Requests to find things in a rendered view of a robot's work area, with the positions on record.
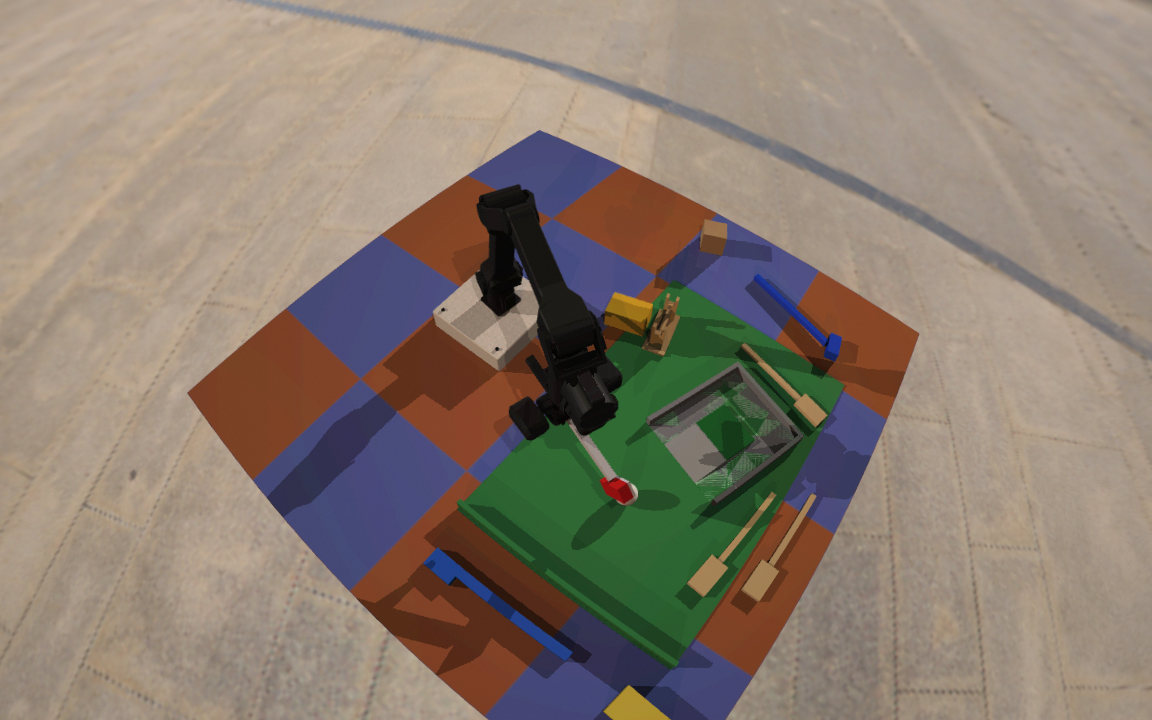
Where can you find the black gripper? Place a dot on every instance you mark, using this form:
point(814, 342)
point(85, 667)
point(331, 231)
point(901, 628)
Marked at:
point(530, 418)

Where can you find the green flat mat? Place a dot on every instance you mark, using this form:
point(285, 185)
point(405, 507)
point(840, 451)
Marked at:
point(635, 561)

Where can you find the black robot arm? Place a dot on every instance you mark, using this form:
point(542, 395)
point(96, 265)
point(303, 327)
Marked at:
point(565, 325)

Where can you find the white golf ball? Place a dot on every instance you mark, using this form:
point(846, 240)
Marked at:
point(631, 501)

